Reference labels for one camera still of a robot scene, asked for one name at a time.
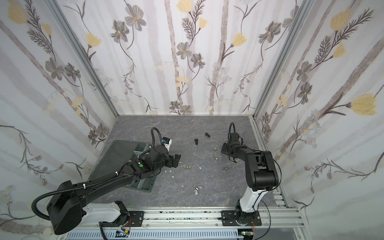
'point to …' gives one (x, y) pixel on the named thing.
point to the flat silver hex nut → (216, 159)
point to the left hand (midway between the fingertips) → (172, 151)
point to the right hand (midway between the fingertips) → (223, 145)
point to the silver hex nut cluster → (180, 163)
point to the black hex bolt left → (196, 140)
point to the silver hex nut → (214, 148)
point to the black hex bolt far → (208, 135)
